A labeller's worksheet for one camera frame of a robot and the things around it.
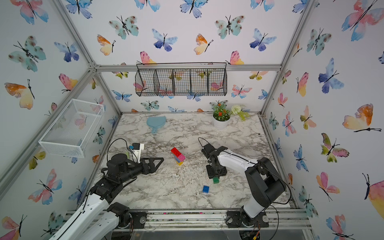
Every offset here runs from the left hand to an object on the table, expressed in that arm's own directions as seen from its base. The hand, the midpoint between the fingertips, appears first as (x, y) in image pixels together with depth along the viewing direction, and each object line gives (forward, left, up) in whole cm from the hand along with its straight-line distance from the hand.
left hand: (160, 159), depth 74 cm
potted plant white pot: (+33, -35, -5) cm, 49 cm away
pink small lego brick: (+5, -10, -9) cm, 14 cm away
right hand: (-1, -29, -17) cm, 34 cm away
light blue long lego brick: (+5, -7, -10) cm, 13 cm away
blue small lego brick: (-9, -23, -18) cm, 30 cm away
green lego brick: (-5, -29, -18) cm, 34 cm away
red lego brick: (+9, -6, -9) cm, 14 cm away
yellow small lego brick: (+6, -8, -19) cm, 21 cm away
